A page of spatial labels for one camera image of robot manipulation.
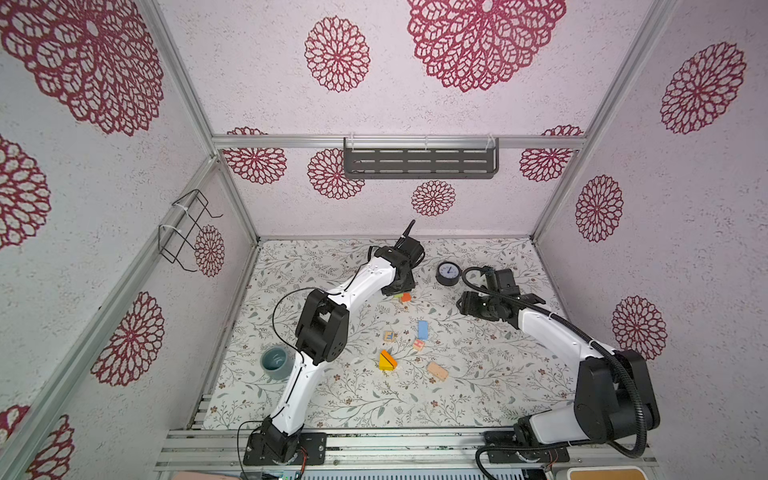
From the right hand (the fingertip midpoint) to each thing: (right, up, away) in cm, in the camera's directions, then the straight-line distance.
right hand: (466, 300), depth 90 cm
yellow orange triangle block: (-24, -17, -4) cm, 30 cm away
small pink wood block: (-14, -14, +1) cm, 20 cm away
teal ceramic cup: (-56, -17, -4) cm, 58 cm away
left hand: (-20, +2, +7) cm, 21 cm away
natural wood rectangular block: (-9, -20, -3) cm, 22 cm away
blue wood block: (-12, -10, +5) cm, 16 cm away
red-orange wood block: (-17, 0, +10) cm, 20 cm away
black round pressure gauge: (-2, +8, +16) cm, 18 cm away
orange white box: (+24, -36, -24) cm, 49 cm away
